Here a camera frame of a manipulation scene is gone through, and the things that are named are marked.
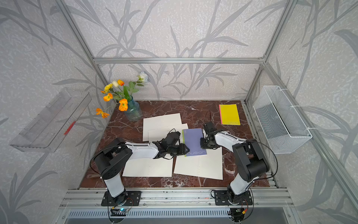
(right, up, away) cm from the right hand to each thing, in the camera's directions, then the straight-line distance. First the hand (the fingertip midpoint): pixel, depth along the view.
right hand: (203, 144), depth 94 cm
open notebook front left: (-28, -12, -9) cm, 32 cm away
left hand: (-10, -3, -6) cm, 12 cm away
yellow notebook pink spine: (+24, +20, +18) cm, 36 cm away
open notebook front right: (+3, -11, -9) cm, 14 cm away
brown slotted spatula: (-66, -15, -13) cm, 69 cm away
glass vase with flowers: (-56, +35, -1) cm, 66 cm away
